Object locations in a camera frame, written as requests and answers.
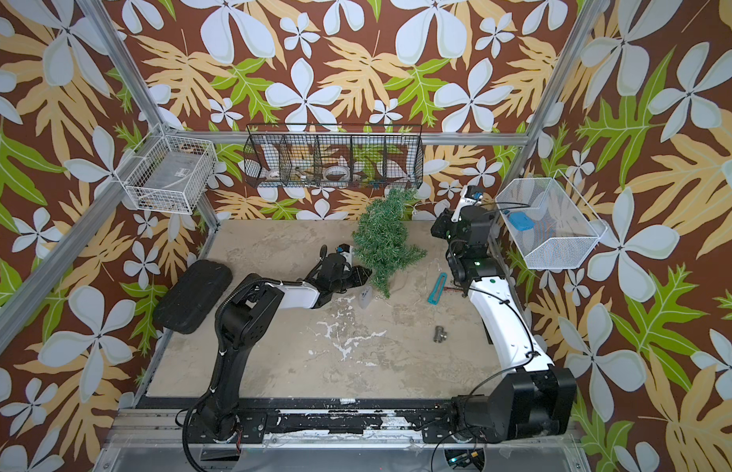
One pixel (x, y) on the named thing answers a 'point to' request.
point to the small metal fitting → (440, 333)
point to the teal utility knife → (438, 289)
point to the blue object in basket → (521, 221)
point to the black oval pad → (192, 296)
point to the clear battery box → (364, 296)
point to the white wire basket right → (552, 226)
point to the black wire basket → (335, 154)
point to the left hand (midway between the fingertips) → (371, 271)
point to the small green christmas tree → (381, 240)
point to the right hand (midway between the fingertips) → (443, 207)
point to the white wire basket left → (168, 174)
